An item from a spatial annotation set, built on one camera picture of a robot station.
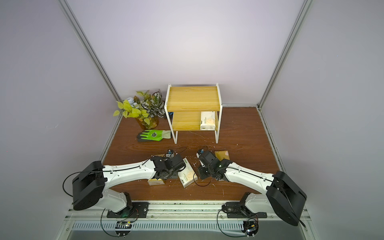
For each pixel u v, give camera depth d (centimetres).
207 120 83
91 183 42
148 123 88
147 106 87
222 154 85
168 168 60
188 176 79
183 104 74
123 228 72
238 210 73
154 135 101
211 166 63
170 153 77
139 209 73
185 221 71
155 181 77
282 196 41
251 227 70
